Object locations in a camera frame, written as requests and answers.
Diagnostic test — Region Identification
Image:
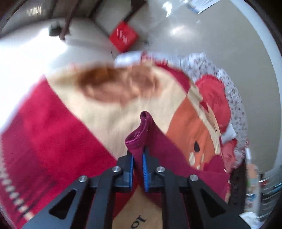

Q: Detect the red orange cream blanket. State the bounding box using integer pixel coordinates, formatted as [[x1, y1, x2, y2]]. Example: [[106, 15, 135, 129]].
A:
[[1, 58, 222, 228]]

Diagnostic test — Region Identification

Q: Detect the red round pillow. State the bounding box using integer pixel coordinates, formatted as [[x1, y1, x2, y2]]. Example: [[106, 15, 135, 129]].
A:
[[195, 74, 231, 133]]

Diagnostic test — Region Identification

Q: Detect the maroon small garment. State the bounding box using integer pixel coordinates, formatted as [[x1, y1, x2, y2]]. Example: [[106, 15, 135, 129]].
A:
[[125, 111, 229, 199]]

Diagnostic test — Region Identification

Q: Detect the white small pillow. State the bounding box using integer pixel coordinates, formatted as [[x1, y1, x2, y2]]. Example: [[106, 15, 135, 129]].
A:
[[221, 123, 237, 144]]

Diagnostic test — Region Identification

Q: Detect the dark wooden headboard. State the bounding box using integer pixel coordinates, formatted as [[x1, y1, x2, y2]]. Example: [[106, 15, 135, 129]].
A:
[[228, 159, 247, 214]]

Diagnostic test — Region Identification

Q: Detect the red square box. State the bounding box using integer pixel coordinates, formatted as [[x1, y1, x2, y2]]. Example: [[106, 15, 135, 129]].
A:
[[109, 21, 139, 52]]

